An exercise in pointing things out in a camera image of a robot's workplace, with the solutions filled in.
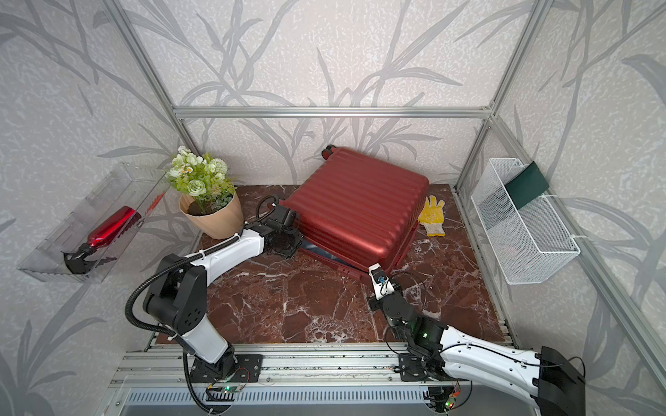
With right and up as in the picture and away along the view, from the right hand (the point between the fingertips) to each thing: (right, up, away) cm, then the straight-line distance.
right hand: (374, 271), depth 78 cm
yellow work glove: (+28, +15, +30) cm, 44 cm away
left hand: (-24, +8, +14) cm, 29 cm away
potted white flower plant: (-59, +23, +15) cm, 65 cm away
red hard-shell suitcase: (-6, +18, +2) cm, 19 cm away
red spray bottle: (-67, +14, -14) cm, 70 cm away
